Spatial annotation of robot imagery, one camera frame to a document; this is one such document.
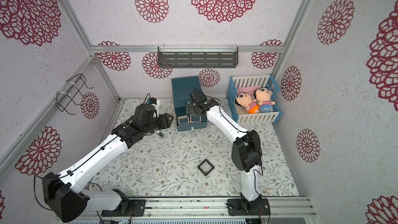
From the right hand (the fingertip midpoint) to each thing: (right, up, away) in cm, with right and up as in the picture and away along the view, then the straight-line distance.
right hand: (199, 110), depth 90 cm
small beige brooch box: (-10, -6, +7) cm, 14 cm away
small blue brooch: (-25, -16, +9) cm, 31 cm away
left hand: (-15, -4, -13) cm, 21 cm away
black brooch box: (+4, -32, -3) cm, 33 cm away
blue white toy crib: (+27, -3, +9) cm, 29 cm away
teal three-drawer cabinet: (-12, +15, +8) cm, 20 cm away
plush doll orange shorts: (+30, +7, +13) cm, 34 cm away
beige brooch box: (-3, -6, +7) cm, 9 cm away
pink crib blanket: (+38, +15, +22) cm, 46 cm away
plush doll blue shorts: (+42, +10, +11) cm, 44 cm away
